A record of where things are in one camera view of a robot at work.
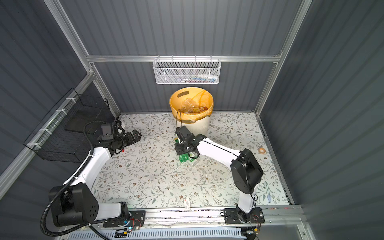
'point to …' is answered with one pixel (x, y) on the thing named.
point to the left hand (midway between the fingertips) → (133, 137)
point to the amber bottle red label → (198, 109)
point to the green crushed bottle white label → (190, 156)
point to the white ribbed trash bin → (201, 127)
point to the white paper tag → (187, 202)
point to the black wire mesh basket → (66, 134)
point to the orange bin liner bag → (202, 96)
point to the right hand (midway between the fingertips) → (179, 149)
